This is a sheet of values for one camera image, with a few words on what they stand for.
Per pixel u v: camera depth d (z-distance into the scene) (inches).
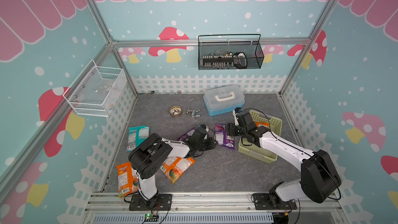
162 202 28.7
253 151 32.6
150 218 28.6
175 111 42.9
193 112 42.5
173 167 32.7
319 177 16.7
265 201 28.6
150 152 21.9
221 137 37.1
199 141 29.3
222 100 40.1
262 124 39.1
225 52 36.8
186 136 38.5
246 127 26.0
